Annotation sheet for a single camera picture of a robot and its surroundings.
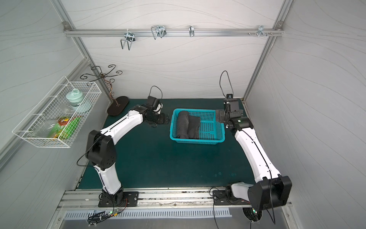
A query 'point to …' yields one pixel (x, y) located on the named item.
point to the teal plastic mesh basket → (211, 132)
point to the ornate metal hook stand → (104, 75)
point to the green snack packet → (62, 130)
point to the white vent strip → (79, 214)
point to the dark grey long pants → (188, 126)
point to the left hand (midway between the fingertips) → (164, 120)
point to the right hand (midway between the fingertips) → (230, 111)
